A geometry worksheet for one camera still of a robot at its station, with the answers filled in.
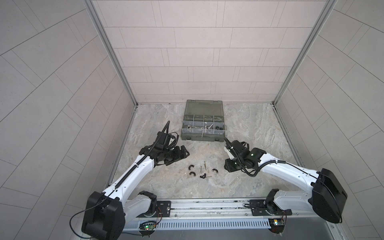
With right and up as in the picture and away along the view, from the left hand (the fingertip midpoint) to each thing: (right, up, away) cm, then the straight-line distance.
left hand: (187, 154), depth 79 cm
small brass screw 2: (+7, -10, +5) cm, 13 cm away
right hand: (+20, -8, +1) cm, 22 cm away
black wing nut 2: (+15, -10, +3) cm, 18 cm away
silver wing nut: (-1, +13, +22) cm, 25 cm away
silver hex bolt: (+14, +14, +20) cm, 28 cm away
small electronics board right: (+42, -30, -11) cm, 53 cm away
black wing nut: (+2, -8, +5) cm, 10 cm away
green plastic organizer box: (+9, +17, +23) cm, 30 cm away
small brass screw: (+10, -8, +6) cm, 14 cm away
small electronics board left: (-16, -28, -15) cm, 36 cm away
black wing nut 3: (+3, -11, +3) cm, 12 cm away
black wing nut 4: (+9, -13, +1) cm, 15 cm away
